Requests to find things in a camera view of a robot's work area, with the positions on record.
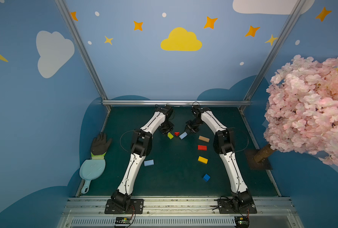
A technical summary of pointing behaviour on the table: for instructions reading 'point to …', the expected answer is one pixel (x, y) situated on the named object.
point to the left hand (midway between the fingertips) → (171, 130)
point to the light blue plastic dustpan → (90, 169)
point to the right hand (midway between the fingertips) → (184, 130)
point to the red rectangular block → (203, 147)
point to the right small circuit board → (242, 222)
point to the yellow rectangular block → (202, 159)
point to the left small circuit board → (123, 220)
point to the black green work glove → (99, 146)
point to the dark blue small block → (206, 177)
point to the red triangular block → (177, 133)
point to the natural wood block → (203, 138)
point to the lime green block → (170, 136)
